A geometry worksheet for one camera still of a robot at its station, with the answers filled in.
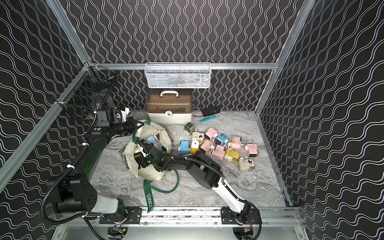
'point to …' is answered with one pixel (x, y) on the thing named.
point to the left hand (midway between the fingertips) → (142, 120)
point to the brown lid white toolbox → (169, 105)
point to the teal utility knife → (207, 118)
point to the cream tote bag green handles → (153, 132)
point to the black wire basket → (91, 90)
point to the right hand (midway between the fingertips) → (139, 156)
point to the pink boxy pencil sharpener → (206, 145)
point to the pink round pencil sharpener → (236, 142)
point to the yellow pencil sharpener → (195, 145)
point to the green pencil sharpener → (189, 129)
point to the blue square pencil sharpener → (221, 139)
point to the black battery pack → (210, 110)
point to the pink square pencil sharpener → (252, 150)
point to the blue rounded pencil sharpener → (184, 147)
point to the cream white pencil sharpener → (197, 136)
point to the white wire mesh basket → (178, 75)
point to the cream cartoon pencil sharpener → (246, 165)
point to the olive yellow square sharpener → (232, 155)
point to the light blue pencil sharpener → (151, 139)
